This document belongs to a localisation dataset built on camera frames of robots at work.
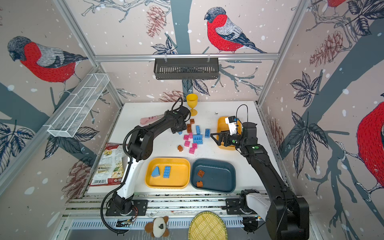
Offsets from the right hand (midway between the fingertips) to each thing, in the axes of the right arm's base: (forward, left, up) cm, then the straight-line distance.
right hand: (216, 135), depth 79 cm
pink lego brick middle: (+10, +19, -18) cm, 28 cm away
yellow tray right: (+22, -7, -20) cm, 30 cm away
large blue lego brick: (+8, +11, -18) cm, 22 cm away
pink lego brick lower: (+4, +18, -17) cm, 25 cm away
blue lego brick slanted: (-15, +34, -17) cm, 40 cm away
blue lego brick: (-15, +28, -17) cm, 36 cm away
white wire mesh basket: (-1, +73, +14) cm, 74 cm away
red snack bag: (-16, +59, -13) cm, 63 cm away
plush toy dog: (-40, +26, -16) cm, 50 cm away
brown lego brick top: (+23, +16, -17) cm, 33 cm away
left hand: (+16, +23, -16) cm, 32 cm away
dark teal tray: (-15, -3, -20) cm, 25 cm away
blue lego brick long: (+13, +24, -17) cm, 32 cm away
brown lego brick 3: (+1, +22, -17) cm, 28 cm away
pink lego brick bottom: (0, +14, -18) cm, 23 cm away
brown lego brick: (-20, +9, -17) cm, 28 cm away
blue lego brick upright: (+16, +11, -18) cm, 27 cm away
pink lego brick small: (+4, +13, -18) cm, 23 cm away
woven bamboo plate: (-38, +4, -19) cm, 43 cm away
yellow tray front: (-12, +21, -18) cm, 30 cm away
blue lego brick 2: (+13, +4, -17) cm, 22 cm away
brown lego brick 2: (-13, +8, -20) cm, 25 cm away
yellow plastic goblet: (+32, +16, -4) cm, 36 cm away
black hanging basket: (+51, +21, +10) cm, 56 cm away
